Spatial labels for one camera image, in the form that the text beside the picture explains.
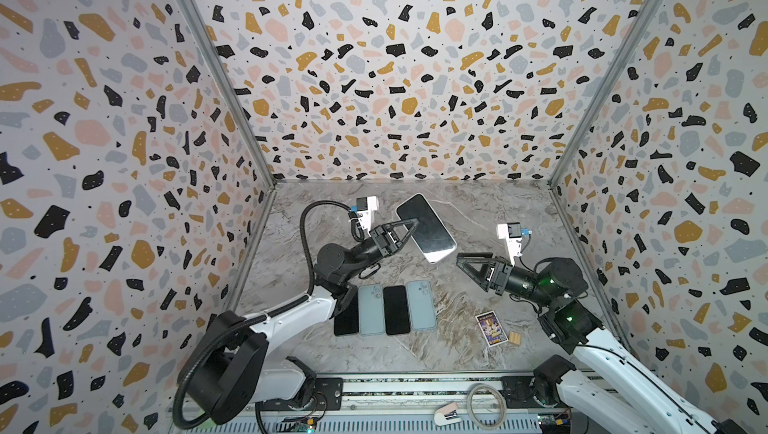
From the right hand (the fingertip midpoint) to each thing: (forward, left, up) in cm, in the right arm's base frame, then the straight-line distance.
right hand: (458, 263), depth 61 cm
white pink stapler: (-23, +1, -31) cm, 38 cm away
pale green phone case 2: (+5, +6, -34) cm, 35 cm away
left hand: (+6, +8, +4) cm, 11 cm away
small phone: (+4, +13, -34) cm, 37 cm away
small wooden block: (-5, -19, -32) cm, 38 cm away
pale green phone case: (+3, +21, -33) cm, 39 cm away
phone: (-1, +27, -33) cm, 43 cm away
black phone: (+7, +6, +1) cm, 9 cm away
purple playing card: (-2, -13, -32) cm, 35 cm away
